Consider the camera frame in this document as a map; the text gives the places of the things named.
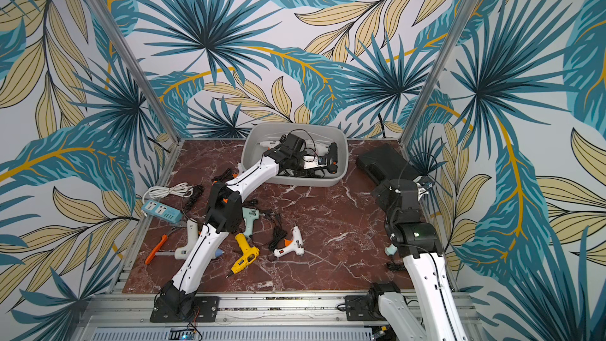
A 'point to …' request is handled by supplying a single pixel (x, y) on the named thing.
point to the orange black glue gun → (225, 193)
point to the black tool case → (385, 163)
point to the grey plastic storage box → (252, 152)
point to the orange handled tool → (155, 249)
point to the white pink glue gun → (316, 148)
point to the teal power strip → (162, 211)
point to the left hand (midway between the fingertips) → (311, 164)
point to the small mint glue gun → (390, 250)
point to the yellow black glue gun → (249, 256)
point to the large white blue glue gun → (181, 252)
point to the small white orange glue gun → (294, 245)
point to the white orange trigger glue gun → (269, 144)
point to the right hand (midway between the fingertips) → (392, 193)
